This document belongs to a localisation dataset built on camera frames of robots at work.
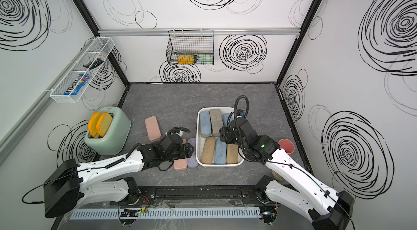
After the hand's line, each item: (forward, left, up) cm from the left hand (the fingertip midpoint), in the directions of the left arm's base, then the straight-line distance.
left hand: (191, 151), depth 80 cm
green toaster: (+3, +37, +5) cm, 38 cm away
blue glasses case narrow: (+16, -7, 0) cm, 17 cm away
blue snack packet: (+19, +49, +27) cm, 59 cm away
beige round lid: (-10, -42, -4) cm, 43 cm away
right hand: (+5, -17, +12) cm, 22 cm away
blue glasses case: (+23, -18, -3) cm, 30 cm away
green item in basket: (+41, -6, +26) cm, 49 cm away
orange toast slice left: (+6, +44, +14) cm, 47 cm away
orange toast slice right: (+7, +41, +13) cm, 44 cm away
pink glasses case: (+15, +24, -5) cm, 29 cm away
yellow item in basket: (+41, +5, +26) cm, 48 cm away
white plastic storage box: (+2, -10, -3) cm, 11 cm away
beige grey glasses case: (+17, -13, 0) cm, 22 cm away
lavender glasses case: (-4, -1, -4) cm, 6 cm away
